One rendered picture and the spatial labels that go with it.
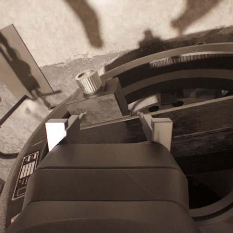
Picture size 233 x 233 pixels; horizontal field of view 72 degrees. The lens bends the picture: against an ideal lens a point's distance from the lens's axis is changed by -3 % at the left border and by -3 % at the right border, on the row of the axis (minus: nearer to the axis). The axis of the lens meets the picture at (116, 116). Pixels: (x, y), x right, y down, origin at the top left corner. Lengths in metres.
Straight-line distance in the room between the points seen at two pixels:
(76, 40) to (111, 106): 0.67
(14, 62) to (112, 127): 0.92
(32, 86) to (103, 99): 0.90
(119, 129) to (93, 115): 0.06
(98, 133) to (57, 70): 0.77
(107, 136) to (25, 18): 0.84
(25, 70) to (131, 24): 0.65
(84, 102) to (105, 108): 0.04
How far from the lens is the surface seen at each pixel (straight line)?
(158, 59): 0.56
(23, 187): 0.34
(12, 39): 1.08
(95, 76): 0.30
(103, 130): 0.30
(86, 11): 0.89
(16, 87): 1.23
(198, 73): 0.56
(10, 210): 0.33
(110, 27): 0.87
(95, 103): 0.29
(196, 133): 0.25
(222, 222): 0.35
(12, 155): 1.00
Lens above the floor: 0.85
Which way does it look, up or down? 50 degrees down
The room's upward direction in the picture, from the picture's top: 170 degrees counter-clockwise
